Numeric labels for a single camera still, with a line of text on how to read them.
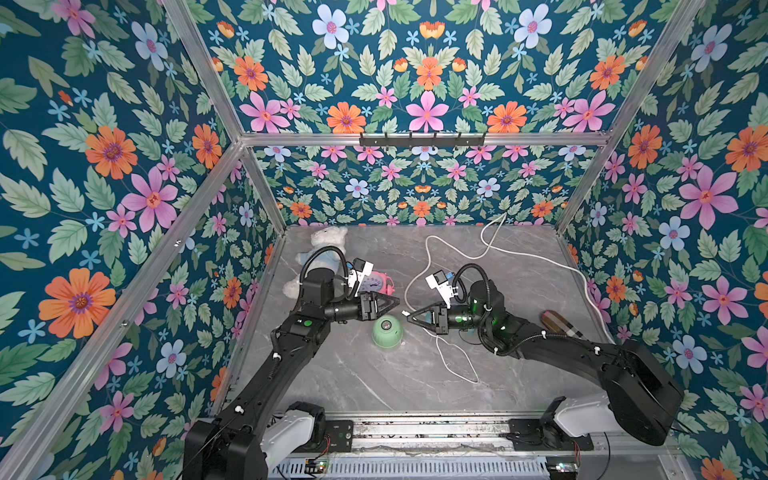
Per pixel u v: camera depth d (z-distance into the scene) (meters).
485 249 1.11
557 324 0.91
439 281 0.69
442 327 0.65
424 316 0.70
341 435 0.73
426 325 0.69
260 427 0.44
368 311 0.65
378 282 1.01
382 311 0.67
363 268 0.69
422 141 0.93
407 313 0.71
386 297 0.70
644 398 0.42
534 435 0.73
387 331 0.80
